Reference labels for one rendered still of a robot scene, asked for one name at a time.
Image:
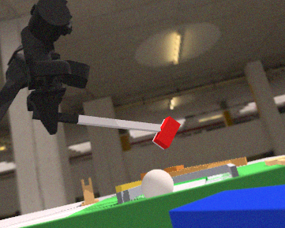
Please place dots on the white ball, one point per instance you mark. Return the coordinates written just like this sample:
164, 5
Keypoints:
157, 183

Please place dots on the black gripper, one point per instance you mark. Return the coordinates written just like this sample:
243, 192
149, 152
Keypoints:
44, 77

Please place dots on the blue block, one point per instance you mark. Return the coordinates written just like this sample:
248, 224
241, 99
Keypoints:
262, 207

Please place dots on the yellow rectangular block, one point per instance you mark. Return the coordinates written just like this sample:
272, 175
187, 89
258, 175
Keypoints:
127, 186

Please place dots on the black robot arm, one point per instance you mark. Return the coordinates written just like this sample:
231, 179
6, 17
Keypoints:
50, 19

